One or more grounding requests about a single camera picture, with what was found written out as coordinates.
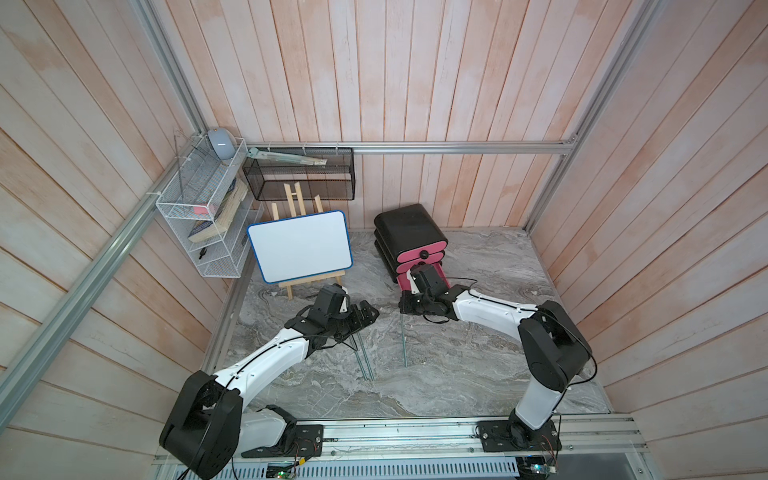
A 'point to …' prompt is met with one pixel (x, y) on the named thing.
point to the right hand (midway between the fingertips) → (397, 303)
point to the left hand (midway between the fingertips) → (368, 323)
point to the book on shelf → (220, 222)
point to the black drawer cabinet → (405, 236)
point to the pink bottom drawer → (403, 269)
